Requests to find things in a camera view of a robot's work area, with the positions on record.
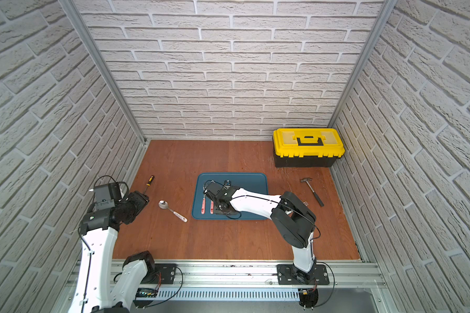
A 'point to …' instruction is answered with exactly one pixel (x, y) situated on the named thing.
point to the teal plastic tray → (256, 182)
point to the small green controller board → (146, 293)
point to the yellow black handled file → (151, 179)
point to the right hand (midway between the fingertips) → (223, 208)
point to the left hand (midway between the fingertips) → (141, 197)
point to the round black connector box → (308, 298)
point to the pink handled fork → (203, 209)
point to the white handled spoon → (163, 204)
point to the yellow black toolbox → (303, 147)
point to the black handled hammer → (307, 180)
